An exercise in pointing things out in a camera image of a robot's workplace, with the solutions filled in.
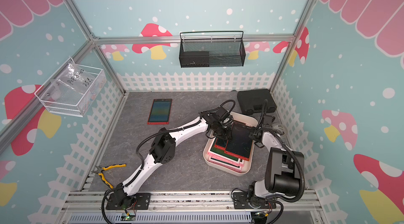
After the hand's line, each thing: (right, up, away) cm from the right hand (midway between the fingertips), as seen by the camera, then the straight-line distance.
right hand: (253, 133), depth 94 cm
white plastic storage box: (-8, +9, +3) cm, 12 cm away
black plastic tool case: (+5, +20, +21) cm, 29 cm away
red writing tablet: (-8, -6, -2) cm, 11 cm away
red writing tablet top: (-61, +12, +16) cm, 64 cm away
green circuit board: (-65, -35, -21) cm, 77 cm away
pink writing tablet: (-21, -10, -6) cm, 24 cm away
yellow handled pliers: (-85, -18, -11) cm, 88 cm away
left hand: (-15, -4, -2) cm, 15 cm away
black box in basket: (-35, +43, -4) cm, 56 cm away
